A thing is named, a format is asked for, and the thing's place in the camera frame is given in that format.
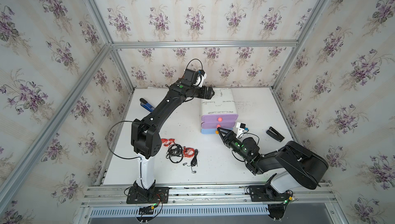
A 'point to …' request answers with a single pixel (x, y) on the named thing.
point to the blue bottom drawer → (211, 131)
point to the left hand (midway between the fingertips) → (209, 92)
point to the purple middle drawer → (208, 125)
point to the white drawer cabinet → (222, 102)
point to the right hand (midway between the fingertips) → (219, 131)
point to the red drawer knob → (219, 119)
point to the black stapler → (274, 134)
